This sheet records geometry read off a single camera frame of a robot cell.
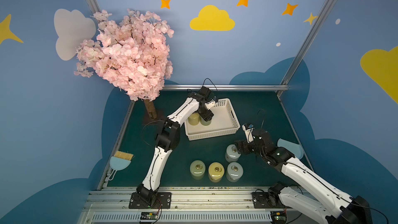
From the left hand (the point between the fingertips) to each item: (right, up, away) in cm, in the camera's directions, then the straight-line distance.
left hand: (205, 111), depth 100 cm
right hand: (+21, -14, -18) cm, 31 cm away
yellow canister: (+4, -29, -25) cm, 39 cm away
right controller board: (+34, -50, -27) cm, 67 cm away
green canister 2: (-5, -29, -24) cm, 38 cm away
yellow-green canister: (-8, -5, -2) cm, 9 cm away
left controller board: (-28, -49, -29) cm, 63 cm away
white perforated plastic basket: (+13, -8, +5) cm, 16 cm away
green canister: (-1, -8, +4) cm, 9 cm away
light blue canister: (+13, -23, -18) cm, 32 cm away
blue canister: (+13, -29, -24) cm, 41 cm away
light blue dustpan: (+57, -24, -5) cm, 62 cm away
